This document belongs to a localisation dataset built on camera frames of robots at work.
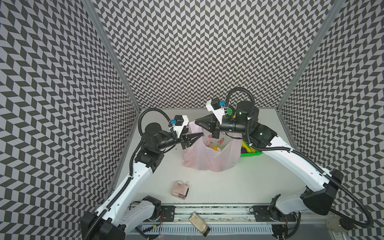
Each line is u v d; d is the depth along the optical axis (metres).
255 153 0.48
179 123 0.52
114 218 0.38
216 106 0.49
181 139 0.56
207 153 0.68
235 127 0.52
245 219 0.72
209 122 0.53
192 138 0.57
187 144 0.58
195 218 0.68
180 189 0.76
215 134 0.53
